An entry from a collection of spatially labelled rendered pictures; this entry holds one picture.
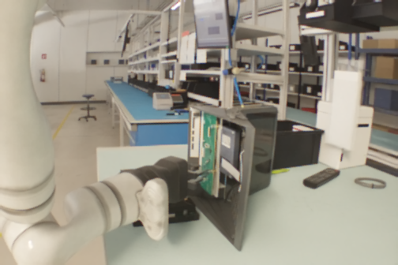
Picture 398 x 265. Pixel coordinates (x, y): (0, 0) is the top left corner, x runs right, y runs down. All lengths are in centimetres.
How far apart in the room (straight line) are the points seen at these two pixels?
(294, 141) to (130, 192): 63
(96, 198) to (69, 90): 1142
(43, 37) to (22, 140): 1181
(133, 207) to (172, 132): 178
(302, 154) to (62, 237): 79
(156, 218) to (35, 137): 23
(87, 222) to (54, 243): 6
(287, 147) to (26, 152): 79
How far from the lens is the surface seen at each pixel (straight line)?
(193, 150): 63
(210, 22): 189
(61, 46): 1184
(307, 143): 96
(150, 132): 212
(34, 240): 32
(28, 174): 24
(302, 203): 69
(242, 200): 44
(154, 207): 38
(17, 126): 20
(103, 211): 37
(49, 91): 1189
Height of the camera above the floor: 128
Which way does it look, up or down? 12 degrees down
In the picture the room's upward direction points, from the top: 2 degrees clockwise
